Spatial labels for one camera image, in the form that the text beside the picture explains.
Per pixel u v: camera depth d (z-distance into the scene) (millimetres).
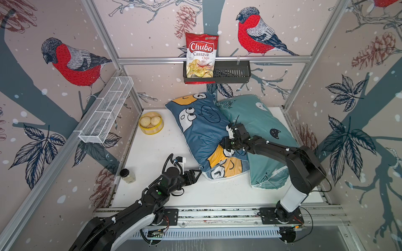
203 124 927
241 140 714
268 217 728
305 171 468
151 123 1070
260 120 925
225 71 1070
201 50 835
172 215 743
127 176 796
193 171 744
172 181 637
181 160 773
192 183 720
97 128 715
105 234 420
